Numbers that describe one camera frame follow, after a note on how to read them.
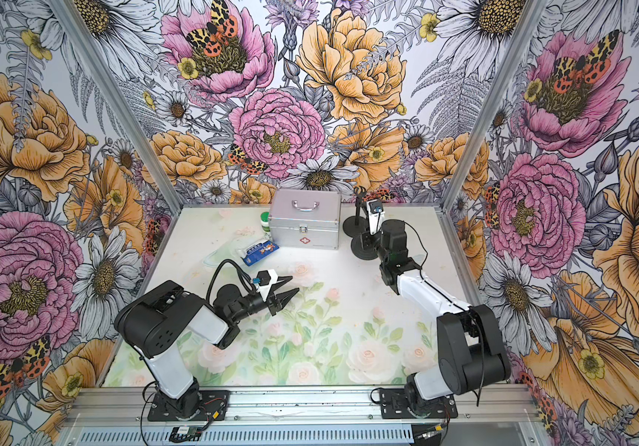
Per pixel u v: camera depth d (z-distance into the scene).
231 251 1.08
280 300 0.78
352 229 1.13
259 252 1.04
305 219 1.08
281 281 0.84
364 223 1.16
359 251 0.93
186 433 0.71
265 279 0.73
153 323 0.49
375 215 0.74
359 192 1.01
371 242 0.79
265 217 1.05
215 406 0.73
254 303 0.77
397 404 0.74
